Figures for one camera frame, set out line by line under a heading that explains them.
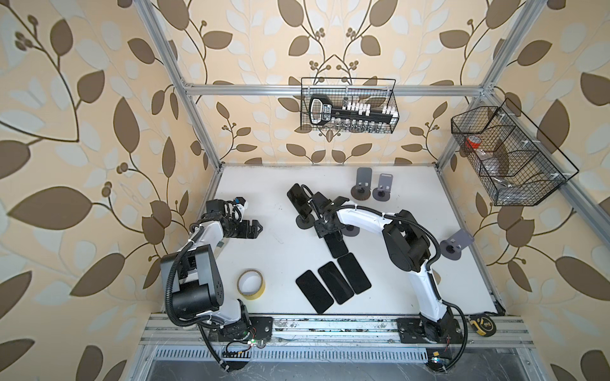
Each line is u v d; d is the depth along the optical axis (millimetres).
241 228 805
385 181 1052
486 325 725
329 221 724
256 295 801
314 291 825
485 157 704
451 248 868
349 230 964
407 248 550
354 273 868
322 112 845
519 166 724
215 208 737
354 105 822
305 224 1010
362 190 1073
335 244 939
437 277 847
